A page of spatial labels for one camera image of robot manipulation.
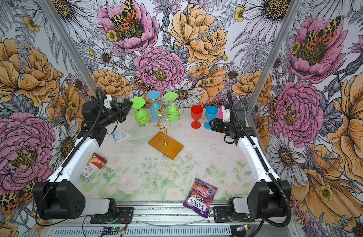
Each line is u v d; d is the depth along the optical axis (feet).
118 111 2.18
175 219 2.44
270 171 1.39
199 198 2.55
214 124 2.42
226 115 2.43
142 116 2.55
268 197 1.32
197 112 3.27
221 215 2.41
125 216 2.42
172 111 2.86
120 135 3.44
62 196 1.33
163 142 3.24
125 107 2.31
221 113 3.32
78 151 1.63
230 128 1.99
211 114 3.25
